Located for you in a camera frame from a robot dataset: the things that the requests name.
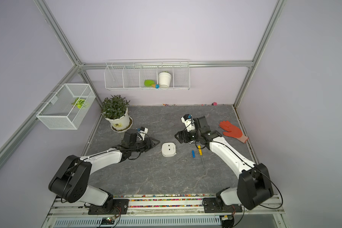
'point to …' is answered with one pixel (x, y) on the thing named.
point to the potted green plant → (115, 110)
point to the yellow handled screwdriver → (201, 154)
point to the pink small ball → (214, 103)
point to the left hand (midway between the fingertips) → (158, 144)
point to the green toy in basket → (81, 103)
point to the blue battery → (193, 153)
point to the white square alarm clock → (168, 149)
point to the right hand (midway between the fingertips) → (180, 133)
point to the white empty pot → (165, 79)
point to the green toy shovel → (148, 83)
